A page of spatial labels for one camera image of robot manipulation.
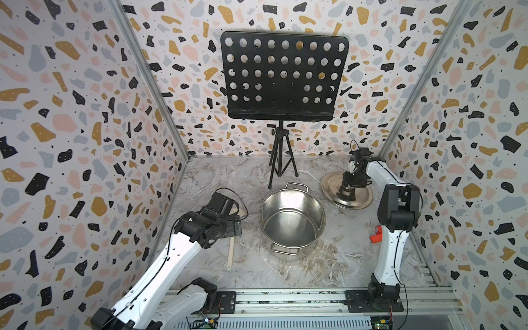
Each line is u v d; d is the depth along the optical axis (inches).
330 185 41.4
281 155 39.5
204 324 28.2
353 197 41.3
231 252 33.6
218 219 20.0
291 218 36.4
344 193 40.8
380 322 28.2
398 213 23.1
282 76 26.8
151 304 15.2
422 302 30.0
